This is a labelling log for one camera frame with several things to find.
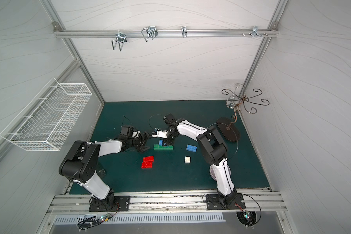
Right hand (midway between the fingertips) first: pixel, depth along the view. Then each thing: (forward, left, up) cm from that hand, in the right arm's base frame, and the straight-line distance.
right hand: (165, 139), depth 95 cm
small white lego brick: (-12, -15, -2) cm, 20 cm away
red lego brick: (-13, +9, -1) cm, 16 cm away
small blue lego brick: (-4, +2, +2) cm, 5 cm away
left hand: (-3, +7, +3) cm, 8 cm away
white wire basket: (-9, +53, +30) cm, 62 cm away
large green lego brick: (-5, +4, -1) cm, 7 cm away
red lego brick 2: (-17, +9, -1) cm, 19 cm away
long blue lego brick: (-5, -18, -2) cm, 19 cm away
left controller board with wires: (-46, +34, -1) cm, 57 cm away
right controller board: (-40, -46, -6) cm, 61 cm away
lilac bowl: (-21, -29, +3) cm, 36 cm away
